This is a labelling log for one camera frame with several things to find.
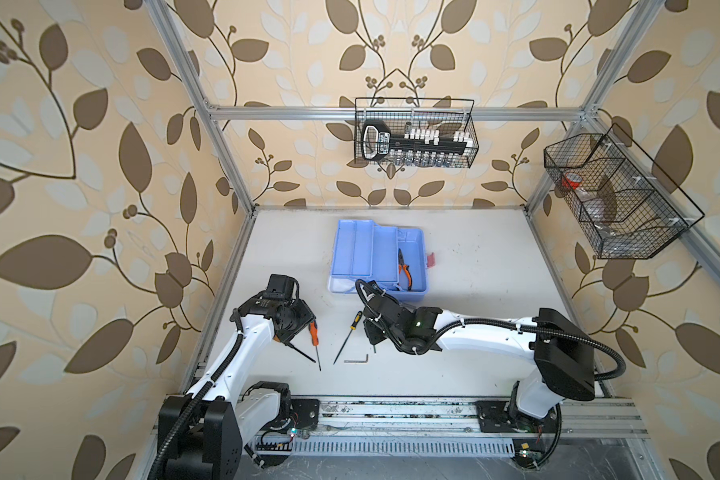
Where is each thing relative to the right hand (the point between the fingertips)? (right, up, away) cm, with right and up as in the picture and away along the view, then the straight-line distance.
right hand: (367, 323), depth 81 cm
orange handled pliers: (+13, +13, +21) cm, 28 cm away
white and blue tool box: (-1, +20, +13) cm, 23 cm away
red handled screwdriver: (-15, -6, +6) cm, 18 cm away
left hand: (-16, +1, +3) cm, 17 cm away
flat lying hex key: (-3, -11, +2) cm, 11 cm away
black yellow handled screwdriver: (-5, -3, +8) cm, 10 cm away
